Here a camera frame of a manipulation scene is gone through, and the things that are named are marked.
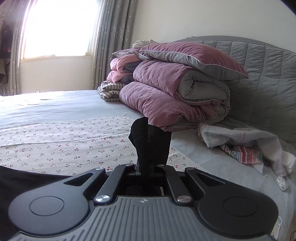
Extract hanging clothes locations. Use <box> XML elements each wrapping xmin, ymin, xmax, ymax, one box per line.
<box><xmin>0</xmin><ymin>20</ymin><xmax>12</xmax><ymax>85</ymax></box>

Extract purple grey pillow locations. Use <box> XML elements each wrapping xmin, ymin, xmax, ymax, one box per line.
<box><xmin>138</xmin><ymin>42</ymin><xmax>250</xmax><ymax>80</ymax></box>
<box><xmin>112</xmin><ymin>48</ymin><xmax>145</xmax><ymax>61</ymax></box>

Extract grey quilted headboard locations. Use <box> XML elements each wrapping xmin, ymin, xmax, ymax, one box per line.
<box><xmin>172</xmin><ymin>35</ymin><xmax>296</xmax><ymax>153</ymax></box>

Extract pink folded quilt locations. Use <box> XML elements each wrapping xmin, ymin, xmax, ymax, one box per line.
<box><xmin>107</xmin><ymin>55</ymin><xmax>142</xmax><ymax>84</ymax></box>

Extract purple grey folded quilt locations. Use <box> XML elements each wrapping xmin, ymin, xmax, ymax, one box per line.
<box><xmin>119</xmin><ymin>59</ymin><xmax>232</xmax><ymax>132</ymax></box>

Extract cream cloth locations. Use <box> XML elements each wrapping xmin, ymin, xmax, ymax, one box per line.
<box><xmin>132</xmin><ymin>39</ymin><xmax>160</xmax><ymax>49</ymax></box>

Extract window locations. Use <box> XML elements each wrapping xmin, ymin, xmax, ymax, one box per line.
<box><xmin>20</xmin><ymin>0</ymin><xmax>102</xmax><ymax>61</ymax></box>

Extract grey star print curtain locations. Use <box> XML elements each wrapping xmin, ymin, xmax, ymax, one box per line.
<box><xmin>89</xmin><ymin>0</ymin><xmax>138</xmax><ymax>91</ymax></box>
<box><xmin>0</xmin><ymin>0</ymin><xmax>31</xmax><ymax>96</ymax></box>

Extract black pants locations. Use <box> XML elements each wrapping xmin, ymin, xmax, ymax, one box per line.
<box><xmin>0</xmin><ymin>117</ymin><xmax>172</xmax><ymax>241</ymax></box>

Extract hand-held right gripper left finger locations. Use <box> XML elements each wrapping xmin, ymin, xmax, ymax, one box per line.
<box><xmin>63</xmin><ymin>164</ymin><xmax>137</xmax><ymax>205</ymax></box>

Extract light blue bed sheet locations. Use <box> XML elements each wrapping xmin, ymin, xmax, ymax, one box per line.
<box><xmin>0</xmin><ymin>89</ymin><xmax>296</xmax><ymax>241</ymax></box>

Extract striped folded cloth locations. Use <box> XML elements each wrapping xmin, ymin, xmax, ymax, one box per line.
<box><xmin>97</xmin><ymin>80</ymin><xmax>126</xmax><ymax>102</ymax></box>

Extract white patterned crumpled cloth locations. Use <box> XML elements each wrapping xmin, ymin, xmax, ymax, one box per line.
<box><xmin>198</xmin><ymin>123</ymin><xmax>296</xmax><ymax>178</ymax></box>

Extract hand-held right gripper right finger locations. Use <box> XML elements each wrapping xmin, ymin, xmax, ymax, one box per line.
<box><xmin>156</xmin><ymin>164</ymin><xmax>226</xmax><ymax>205</ymax></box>

